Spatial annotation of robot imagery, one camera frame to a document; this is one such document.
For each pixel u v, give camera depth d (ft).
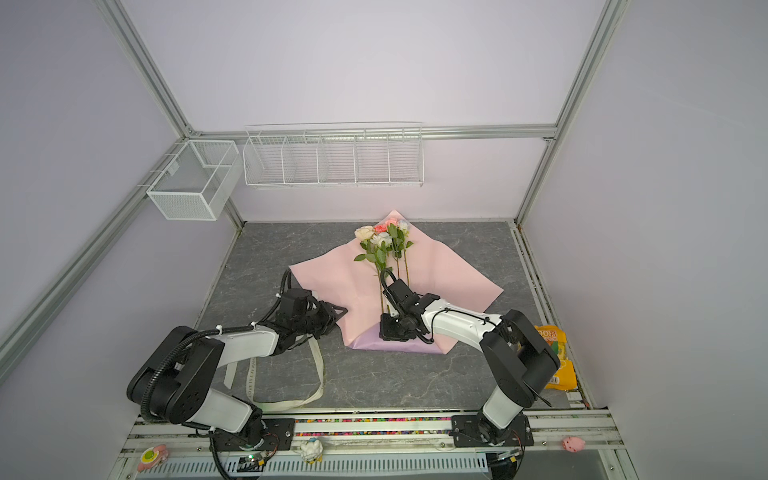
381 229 3.68
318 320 2.61
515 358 1.48
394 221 3.66
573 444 2.32
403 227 3.68
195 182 3.17
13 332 1.67
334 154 3.25
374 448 2.39
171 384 1.44
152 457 2.20
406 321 2.12
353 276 3.43
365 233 3.67
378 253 3.40
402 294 2.32
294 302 2.37
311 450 2.19
